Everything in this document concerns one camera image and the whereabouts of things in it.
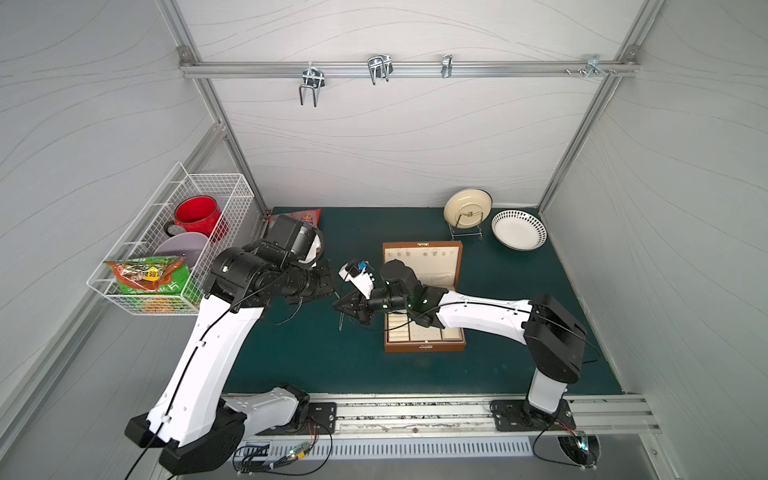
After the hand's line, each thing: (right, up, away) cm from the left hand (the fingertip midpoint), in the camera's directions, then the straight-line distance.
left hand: (336, 285), depth 62 cm
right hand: (-3, -6, +10) cm, 12 cm away
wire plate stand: (+40, +14, +46) cm, 62 cm away
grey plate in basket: (-34, +8, +3) cm, 35 cm away
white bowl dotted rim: (+61, +13, +50) cm, 80 cm away
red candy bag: (-21, +18, +49) cm, 56 cm away
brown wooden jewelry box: (+27, +3, +26) cm, 37 cm away
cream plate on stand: (+38, +20, +40) cm, 58 cm away
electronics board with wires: (-21, -42, +7) cm, 48 cm away
